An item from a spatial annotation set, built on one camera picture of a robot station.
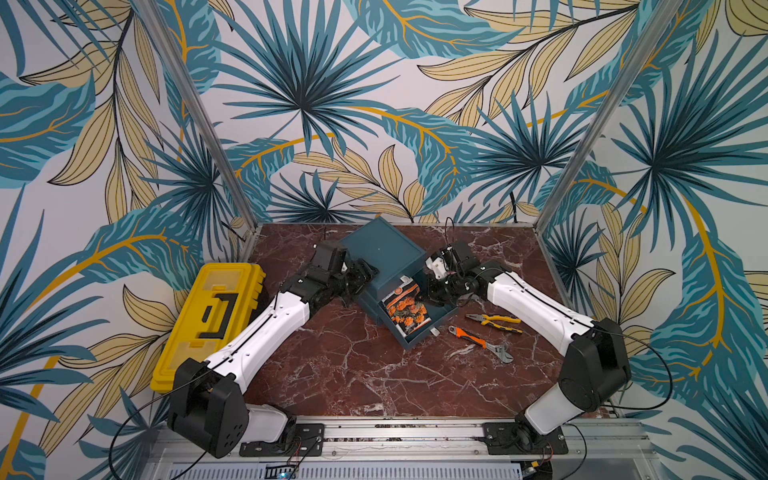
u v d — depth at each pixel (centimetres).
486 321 93
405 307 82
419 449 73
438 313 81
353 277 71
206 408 39
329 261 61
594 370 43
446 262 70
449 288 71
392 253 82
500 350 88
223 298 80
